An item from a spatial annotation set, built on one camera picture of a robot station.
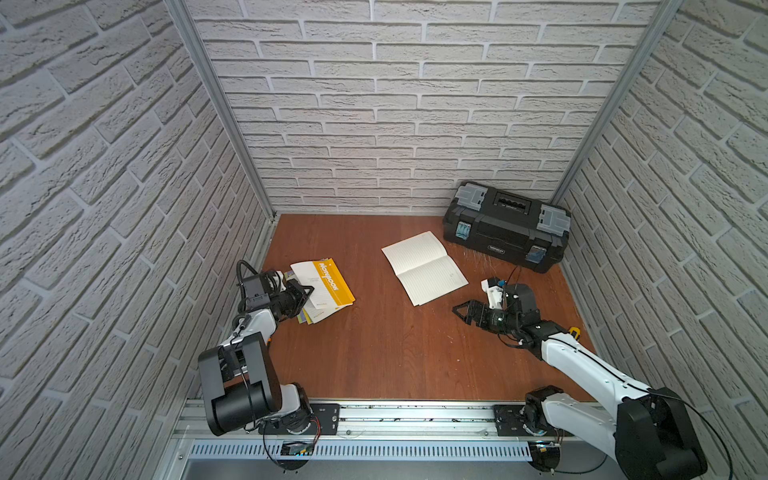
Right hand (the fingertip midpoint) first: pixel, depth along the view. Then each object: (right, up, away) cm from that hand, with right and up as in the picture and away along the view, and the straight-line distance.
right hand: (465, 313), depth 84 cm
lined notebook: (-10, +12, +20) cm, 25 cm away
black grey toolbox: (+19, +25, +9) cm, 32 cm away
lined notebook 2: (-43, 0, +5) cm, 43 cm away
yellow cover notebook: (-44, +9, +12) cm, 47 cm away
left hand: (-45, +9, +4) cm, 46 cm away
